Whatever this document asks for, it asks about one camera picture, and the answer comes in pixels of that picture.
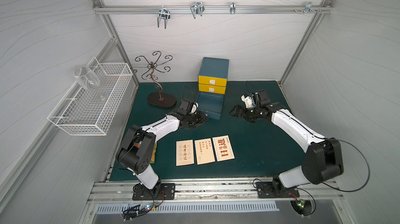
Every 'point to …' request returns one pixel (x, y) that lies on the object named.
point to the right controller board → (301, 207)
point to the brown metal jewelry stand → (157, 99)
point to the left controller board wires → (136, 210)
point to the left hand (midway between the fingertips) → (208, 120)
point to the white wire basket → (93, 111)
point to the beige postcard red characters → (223, 148)
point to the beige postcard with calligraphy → (184, 152)
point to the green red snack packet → (152, 159)
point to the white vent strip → (251, 206)
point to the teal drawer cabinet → (213, 75)
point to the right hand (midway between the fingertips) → (235, 112)
